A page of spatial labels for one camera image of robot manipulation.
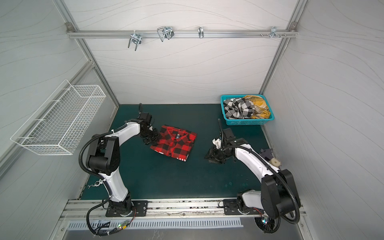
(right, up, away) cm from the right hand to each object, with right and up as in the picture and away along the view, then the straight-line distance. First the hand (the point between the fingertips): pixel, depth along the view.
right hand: (209, 155), depth 82 cm
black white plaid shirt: (+24, +28, +25) cm, 44 cm away
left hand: (-30, +8, +14) cm, 34 cm away
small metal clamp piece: (-62, -15, -2) cm, 64 cm away
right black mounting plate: (+10, -24, -9) cm, 28 cm away
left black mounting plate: (-36, -25, -9) cm, 44 cm away
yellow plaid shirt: (+38, +26, +21) cm, 51 cm away
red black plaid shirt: (-21, +5, +11) cm, 24 cm away
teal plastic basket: (+31, +18, +21) cm, 42 cm away
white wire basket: (-72, +18, -14) cm, 75 cm away
